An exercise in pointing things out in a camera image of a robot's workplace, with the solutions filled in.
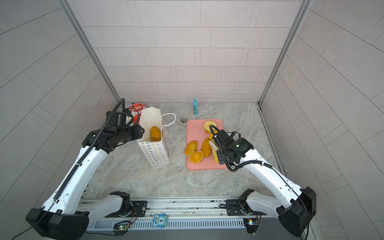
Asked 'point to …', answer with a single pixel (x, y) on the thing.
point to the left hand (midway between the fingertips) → (146, 128)
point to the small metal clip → (183, 120)
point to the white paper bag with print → (154, 142)
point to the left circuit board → (123, 226)
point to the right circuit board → (251, 224)
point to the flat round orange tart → (196, 156)
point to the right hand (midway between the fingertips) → (223, 157)
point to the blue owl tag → (160, 220)
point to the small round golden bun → (190, 148)
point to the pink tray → (201, 150)
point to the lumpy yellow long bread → (215, 154)
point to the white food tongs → (213, 145)
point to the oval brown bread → (206, 147)
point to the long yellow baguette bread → (155, 134)
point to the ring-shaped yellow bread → (206, 126)
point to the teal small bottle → (195, 106)
